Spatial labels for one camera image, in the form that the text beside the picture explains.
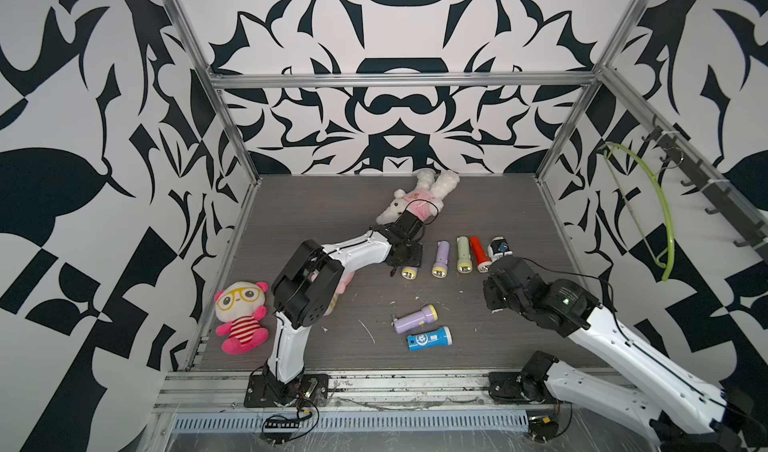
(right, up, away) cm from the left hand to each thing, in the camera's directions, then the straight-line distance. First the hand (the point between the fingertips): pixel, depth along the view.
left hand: (413, 253), depth 94 cm
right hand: (+17, -4, -19) cm, 25 cm away
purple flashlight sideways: (+3, -15, -11) cm, 19 cm away
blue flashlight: (+4, -20, -15) cm, 25 cm away
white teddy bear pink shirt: (+5, +17, +7) cm, 19 cm away
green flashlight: (+16, -3, -1) cm, 16 cm away
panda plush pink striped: (-47, -12, -13) cm, 50 cm away
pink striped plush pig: (-18, -2, -26) cm, 31 cm away
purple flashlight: (-1, -6, -3) cm, 7 cm away
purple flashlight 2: (+8, -4, -1) cm, 9 cm away
